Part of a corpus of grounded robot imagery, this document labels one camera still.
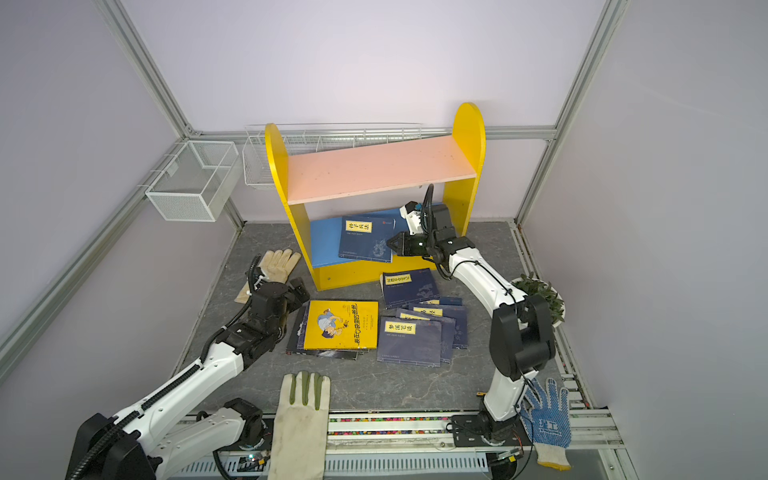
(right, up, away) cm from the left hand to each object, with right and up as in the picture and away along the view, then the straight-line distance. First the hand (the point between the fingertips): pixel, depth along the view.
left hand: (291, 289), depth 82 cm
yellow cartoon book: (+13, -11, +5) cm, 18 cm away
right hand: (+27, +12, +3) cm, 30 cm away
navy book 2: (+48, -15, +6) cm, 51 cm away
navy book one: (+33, -2, +17) cm, 37 cm away
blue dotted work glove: (+68, -34, -7) cm, 77 cm away
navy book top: (+21, +15, +6) cm, 26 cm away
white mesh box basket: (-36, +33, +14) cm, 51 cm away
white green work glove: (+5, -35, -9) cm, 36 cm away
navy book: (+45, -12, +7) cm, 47 cm away
